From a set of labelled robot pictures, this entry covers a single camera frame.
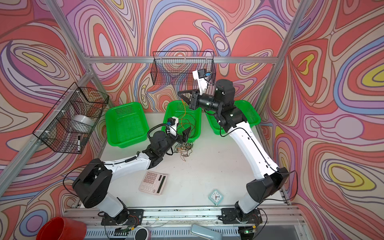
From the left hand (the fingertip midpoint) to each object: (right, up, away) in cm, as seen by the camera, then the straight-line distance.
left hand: (187, 125), depth 79 cm
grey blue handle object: (+9, -49, -11) cm, 51 cm away
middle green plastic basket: (-1, +7, +35) cm, 36 cm away
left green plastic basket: (-48, +1, +34) cm, 58 cm away
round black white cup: (-20, -48, -13) cm, 54 cm away
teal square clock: (+16, -38, 0) cm, 41 cm away
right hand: (-3, +11, -18) cm, 22 cm away
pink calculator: (-19, -32, +4) cm, 37 cm away
